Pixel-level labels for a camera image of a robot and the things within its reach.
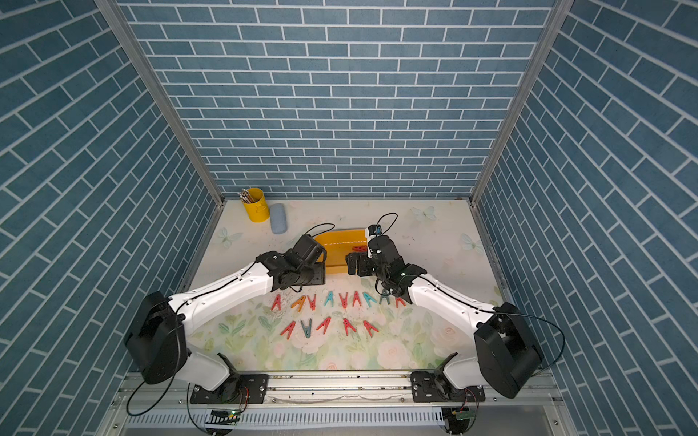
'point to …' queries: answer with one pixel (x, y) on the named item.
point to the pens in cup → (245, 196)
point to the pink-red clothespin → (356, 298)
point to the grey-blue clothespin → (306, 330)
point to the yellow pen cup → (257, 210)
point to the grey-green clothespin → (384, 297)
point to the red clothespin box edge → (369, 327)
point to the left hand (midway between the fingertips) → (325, 276)
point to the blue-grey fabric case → (278, 218)
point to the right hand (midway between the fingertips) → (361, 256)
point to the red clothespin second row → (289, 329)
